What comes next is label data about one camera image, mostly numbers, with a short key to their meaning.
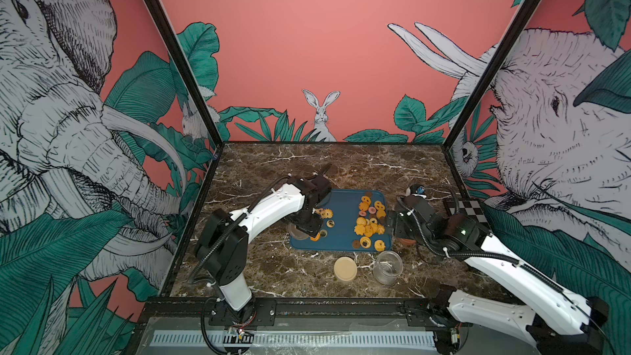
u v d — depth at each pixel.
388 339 0.70
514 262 0.42
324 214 0.95
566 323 0.38
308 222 0.74
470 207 0.96
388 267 0.84
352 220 0.95
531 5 0.75
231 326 0.70
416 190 0.63
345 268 0.82
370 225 0.90
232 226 0.44
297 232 0.78
